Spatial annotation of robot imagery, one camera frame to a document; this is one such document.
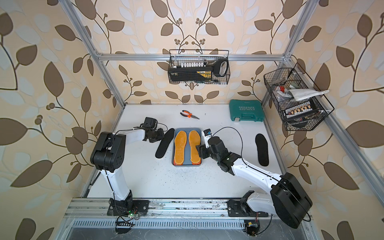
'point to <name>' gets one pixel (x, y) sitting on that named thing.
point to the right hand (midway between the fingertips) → (201, 144)
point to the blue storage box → (187, 162)
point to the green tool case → (246, 110)
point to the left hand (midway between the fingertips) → (164, 134)
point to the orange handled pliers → (190, 115)
